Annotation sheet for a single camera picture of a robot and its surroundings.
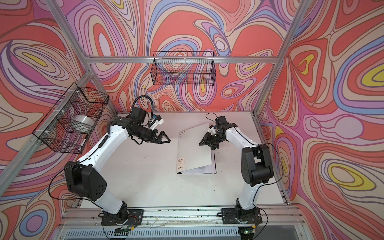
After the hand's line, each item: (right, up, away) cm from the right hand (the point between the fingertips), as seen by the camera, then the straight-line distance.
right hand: (203, 147), depth 89 cm
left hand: (-21, +6, -10) cm, 24 cm away
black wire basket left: (-66, +14, -18) cm, 70 cm away
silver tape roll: (-61, +16, -15) cm, 65 cm away
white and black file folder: (-5, -7, +9) cm, 12 cm away
